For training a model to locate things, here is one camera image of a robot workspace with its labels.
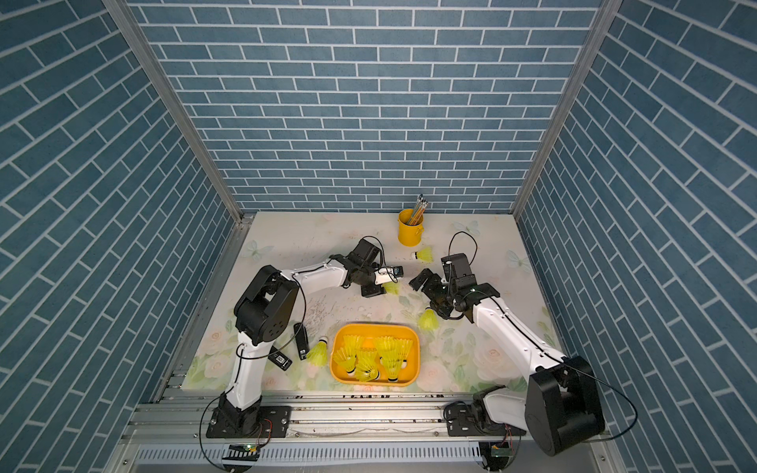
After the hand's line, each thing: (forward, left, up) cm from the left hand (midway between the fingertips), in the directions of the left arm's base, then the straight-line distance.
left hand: (387, 282), depth 100 cm
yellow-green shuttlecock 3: (-23, +1, +3) cm, 23 cm away
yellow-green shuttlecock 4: (-23, -5, +3) cm, 24 cm away
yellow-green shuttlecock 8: (-5, -1, +5) cm, 7 cm away
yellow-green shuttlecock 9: (+11, -14, +2) cm, 17 cm away
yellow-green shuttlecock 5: (-29, -2, +5) cm, 29 cm away
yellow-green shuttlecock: (-26, +11, +2) cm, 28 cm away
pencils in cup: (+22, -10, +13) cm, 27 cm away
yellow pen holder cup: (+18, -8, +8) cm, 22 cm away
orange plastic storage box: (-30, -6, 0) cm, 31 cm away
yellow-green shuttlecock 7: (-14, -13, 0) cm, 19 cm away
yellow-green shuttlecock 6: (-24, +20, -1) cm, 31 cm away
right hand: (-10, -10, +12) cm, 18 cm away
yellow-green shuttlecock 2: (-27, +5, +4) cm, 28 cm away
